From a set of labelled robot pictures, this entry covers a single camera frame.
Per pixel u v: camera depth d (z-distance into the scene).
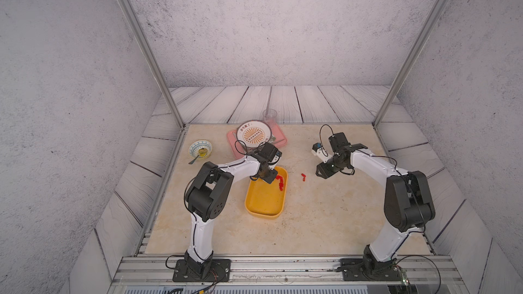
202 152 1.07
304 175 0.99
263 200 0.89
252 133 1.15
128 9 0.77
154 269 0.76
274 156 0.82
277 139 1.14
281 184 0.96
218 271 0.73
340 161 0.71
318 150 0.86
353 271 0.73
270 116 1.21
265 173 0.89
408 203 0.47
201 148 1.08
